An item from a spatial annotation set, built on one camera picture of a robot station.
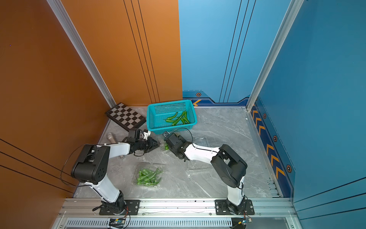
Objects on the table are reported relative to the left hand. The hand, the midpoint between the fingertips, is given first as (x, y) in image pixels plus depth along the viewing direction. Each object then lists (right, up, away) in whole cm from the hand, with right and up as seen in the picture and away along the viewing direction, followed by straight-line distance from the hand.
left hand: (161, 142), depth 94 cm
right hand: (+11, +1, -2) cm, 11 cm away
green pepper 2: (+6, +18, +18) cm, 26 cm away
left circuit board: (-18, -37, -22) cm, 47 cm away
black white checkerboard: (-30, +17, +15) cm, 38 cm away
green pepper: (+16, +17, +17) cm, 28 cm away
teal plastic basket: (-1, +17, +22) cm, 28 cm away
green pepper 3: (+8, +13, +15) cm, 21 cm away
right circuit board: (+46, -35, -24) cm, 63 cm away
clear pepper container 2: (+2, -3, 0) cm, 3 cm away
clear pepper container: (+24, -14, -7) cm, 28 cm away
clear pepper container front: (-5, -16, -13) cm, 21 cm away
